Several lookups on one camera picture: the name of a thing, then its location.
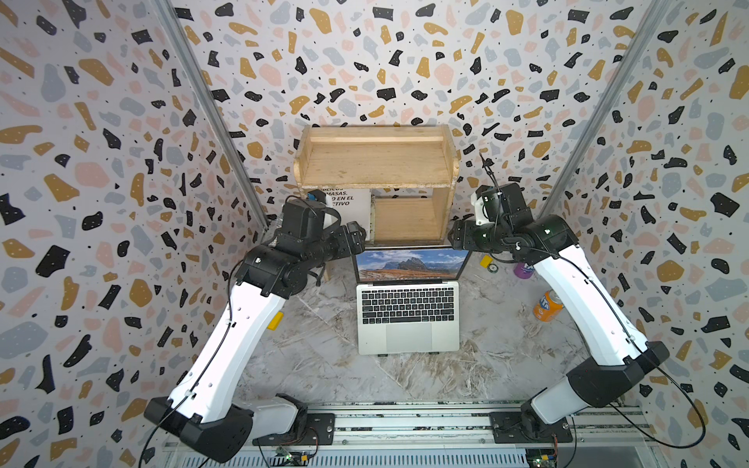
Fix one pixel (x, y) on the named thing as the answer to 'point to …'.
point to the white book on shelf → (352, 205)
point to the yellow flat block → (275, 321)
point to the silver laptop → (408, 300)
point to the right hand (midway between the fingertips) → (458, 236)
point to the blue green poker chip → (492, 268)
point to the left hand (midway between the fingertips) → (355, 234)
